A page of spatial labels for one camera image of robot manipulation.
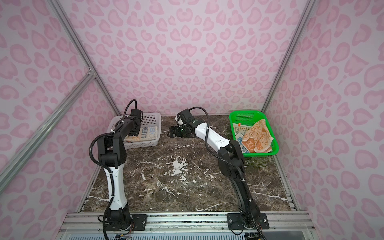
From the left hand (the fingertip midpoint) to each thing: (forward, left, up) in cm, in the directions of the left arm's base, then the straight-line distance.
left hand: (128, 130), depth 102 cm
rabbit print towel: (0, -11, -5) cm, 12 cm away
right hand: (-9, -34, +8) cm, 36 cm away
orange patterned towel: (-7, -88, -3) cm, 88 cm away
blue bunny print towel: (+3, -79, -7) cm, 79 cm away
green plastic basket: (+17, -90, -9) cm, 92 cm away
